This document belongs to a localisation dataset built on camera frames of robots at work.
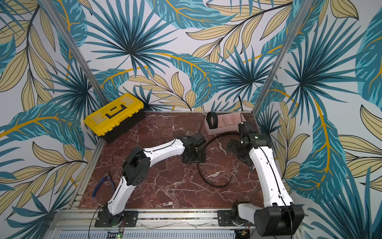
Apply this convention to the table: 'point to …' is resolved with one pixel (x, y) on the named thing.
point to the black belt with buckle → (208, 118)
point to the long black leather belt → (199, 163)
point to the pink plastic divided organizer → (227, 122)
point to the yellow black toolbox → (111, 121)
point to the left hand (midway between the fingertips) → (198, 163)
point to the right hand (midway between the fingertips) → (235, 153)
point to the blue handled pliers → (103, 179)
